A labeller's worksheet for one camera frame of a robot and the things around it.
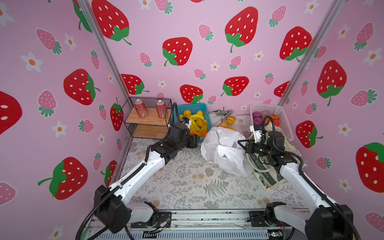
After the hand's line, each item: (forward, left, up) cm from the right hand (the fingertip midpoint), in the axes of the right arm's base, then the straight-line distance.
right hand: (238, 141), depth 78 cm
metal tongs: (+41, +4, -18) cm, 45 cm away
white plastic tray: (+33, +12, -20) cm, 41 cm away
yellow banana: (+32, +26, -16) cm, 44 cm away
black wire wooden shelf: (+16, +58, -4) cm, 61 cm away
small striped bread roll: (+34, 0, -18) cm, 39 cm away
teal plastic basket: (+40, +33, -14) cm, 54 cm away
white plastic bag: (-12, +10, +11) cm, 19 cm away
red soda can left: (+16, +60, +5) cm, 62 cm away
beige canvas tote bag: (-13, -17, -10) cm, 23 cm away
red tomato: (+31, -32, -15) cm, 47 cm away
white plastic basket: (+47, -30, -17) cm, 58 cm away
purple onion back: (+40, -19, -16) cm, 48 cm away
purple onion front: (+34, -19, -17) cm, 43 cm away
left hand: (-2, +23, +3) cm, 23 cm away
